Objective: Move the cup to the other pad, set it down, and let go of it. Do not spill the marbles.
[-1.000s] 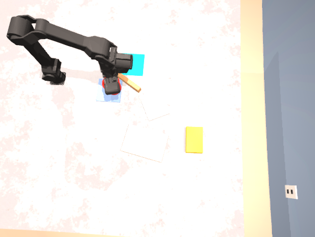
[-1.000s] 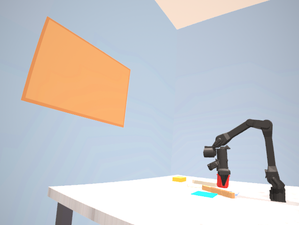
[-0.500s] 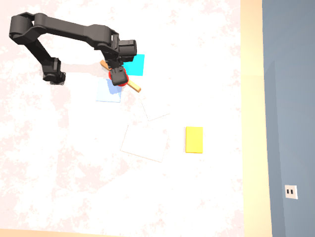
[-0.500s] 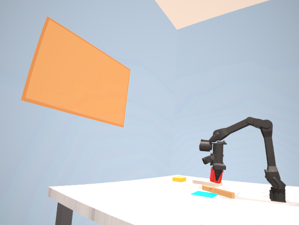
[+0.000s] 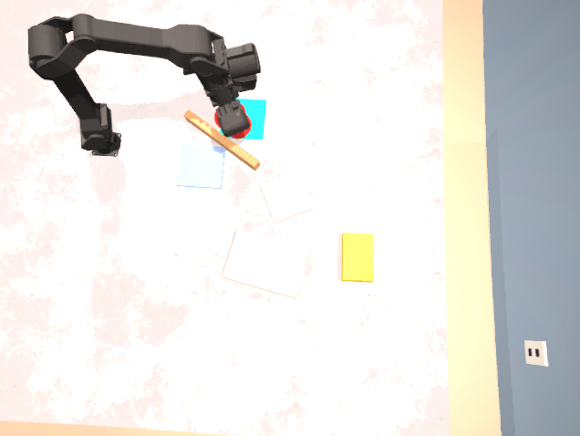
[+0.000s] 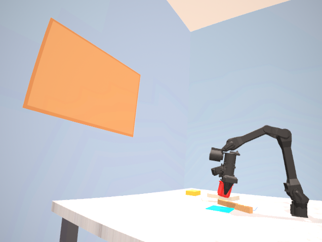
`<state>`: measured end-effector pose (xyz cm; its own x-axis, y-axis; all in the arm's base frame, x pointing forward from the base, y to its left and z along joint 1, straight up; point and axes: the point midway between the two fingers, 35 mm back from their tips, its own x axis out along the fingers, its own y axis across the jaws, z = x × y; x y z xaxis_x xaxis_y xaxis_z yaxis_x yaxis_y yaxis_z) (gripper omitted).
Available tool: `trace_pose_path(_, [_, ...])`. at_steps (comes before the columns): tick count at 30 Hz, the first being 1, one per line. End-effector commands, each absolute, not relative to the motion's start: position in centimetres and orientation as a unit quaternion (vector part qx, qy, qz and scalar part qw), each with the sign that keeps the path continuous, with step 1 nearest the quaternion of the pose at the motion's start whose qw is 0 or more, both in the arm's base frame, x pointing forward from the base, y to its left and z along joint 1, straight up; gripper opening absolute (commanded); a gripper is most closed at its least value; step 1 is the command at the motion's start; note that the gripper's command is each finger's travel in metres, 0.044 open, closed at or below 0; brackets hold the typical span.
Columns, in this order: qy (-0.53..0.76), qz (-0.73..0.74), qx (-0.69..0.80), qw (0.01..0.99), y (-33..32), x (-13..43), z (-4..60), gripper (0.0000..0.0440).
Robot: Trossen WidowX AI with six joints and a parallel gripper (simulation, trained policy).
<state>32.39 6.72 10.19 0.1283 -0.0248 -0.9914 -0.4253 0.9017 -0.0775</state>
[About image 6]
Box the red cup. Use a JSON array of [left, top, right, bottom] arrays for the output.
[[217, 181, 232, 198]]

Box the orange flat bar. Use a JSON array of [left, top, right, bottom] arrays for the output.
[[218, 199, 253, 214]]

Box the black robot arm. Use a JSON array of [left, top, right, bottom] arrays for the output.
[[209, 125, 309, 218]]

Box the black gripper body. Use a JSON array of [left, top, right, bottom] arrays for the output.
[[219, 163, 238, 184]]

